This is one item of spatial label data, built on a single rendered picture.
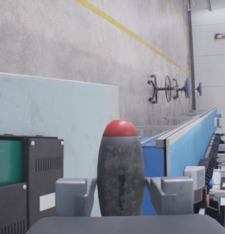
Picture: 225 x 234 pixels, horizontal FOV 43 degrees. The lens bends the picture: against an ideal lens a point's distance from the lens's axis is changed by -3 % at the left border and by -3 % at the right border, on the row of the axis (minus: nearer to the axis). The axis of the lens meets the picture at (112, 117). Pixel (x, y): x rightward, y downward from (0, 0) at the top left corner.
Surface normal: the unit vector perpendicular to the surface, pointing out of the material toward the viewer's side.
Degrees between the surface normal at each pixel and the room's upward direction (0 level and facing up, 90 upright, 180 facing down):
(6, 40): 0
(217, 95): 90
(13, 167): 0
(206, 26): 90
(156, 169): 90
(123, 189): 62
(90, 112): 0
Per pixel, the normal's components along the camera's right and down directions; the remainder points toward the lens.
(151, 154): -0.36, 0.05
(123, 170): 0.08, -0.13
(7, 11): 0.93, -0.02
